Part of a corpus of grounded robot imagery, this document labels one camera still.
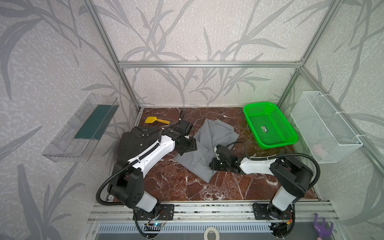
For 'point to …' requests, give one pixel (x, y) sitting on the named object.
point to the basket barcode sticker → (264, 129)
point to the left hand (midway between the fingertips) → (195, 144)
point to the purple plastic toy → (322, 230)
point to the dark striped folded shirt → (139, 138)
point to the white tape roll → (217, 237)
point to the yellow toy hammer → (152, 119)
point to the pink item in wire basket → (318, 149)
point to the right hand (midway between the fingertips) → (208, 160)
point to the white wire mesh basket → (329, 136)
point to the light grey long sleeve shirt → (211, 134)
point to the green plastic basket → (268, 125)
